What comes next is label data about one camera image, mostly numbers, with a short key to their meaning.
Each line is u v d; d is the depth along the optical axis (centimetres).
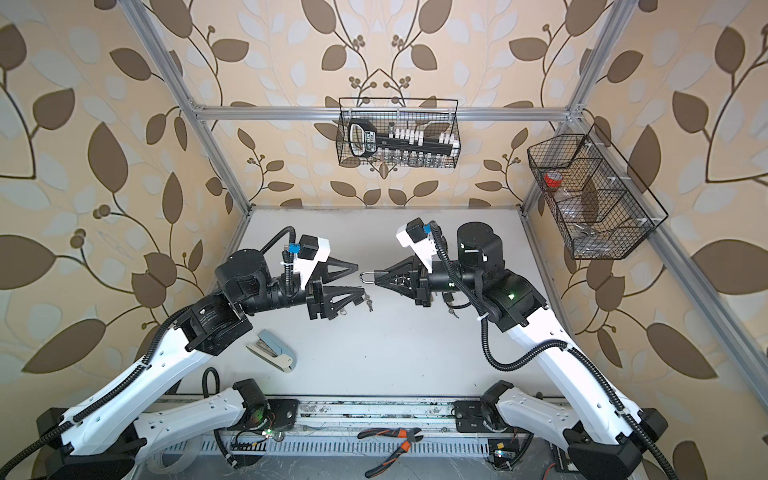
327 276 57
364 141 85
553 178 87
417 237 49
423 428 73
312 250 46
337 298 50
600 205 74
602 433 37
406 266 52
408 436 71
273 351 83
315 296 48
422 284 49
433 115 91
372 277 55
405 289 54
